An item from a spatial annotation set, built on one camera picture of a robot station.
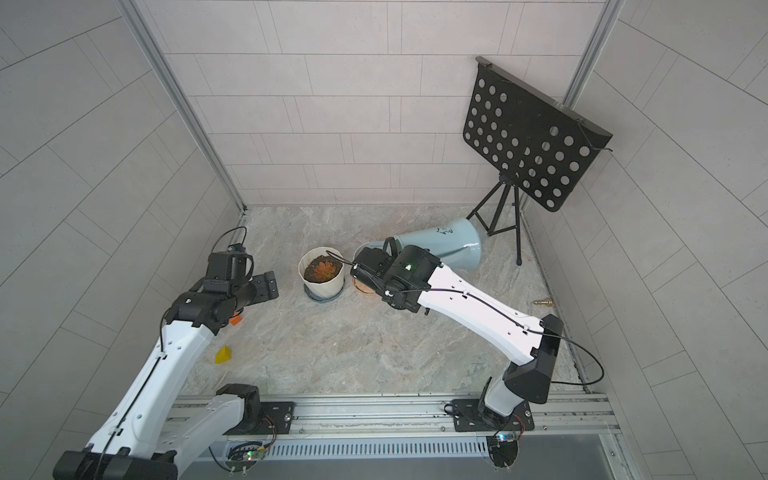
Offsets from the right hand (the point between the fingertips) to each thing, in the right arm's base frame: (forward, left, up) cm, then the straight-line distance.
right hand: (431, 259), depth 70 cm
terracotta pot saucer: (+8, +20, -25) cm, 33 cm away
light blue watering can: (+3, -6, +2) cm, 7 cm away
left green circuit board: (-33, +45, -24) cm, 61 cm away
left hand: (+3, +42, -9) cm, 43 cm away
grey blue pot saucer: (+5, +30, -22) cm, 38 cm away
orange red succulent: (+9, +29, -15) cm, 34 cm away
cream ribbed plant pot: (+14, +34, -14) cm, 40 cm away
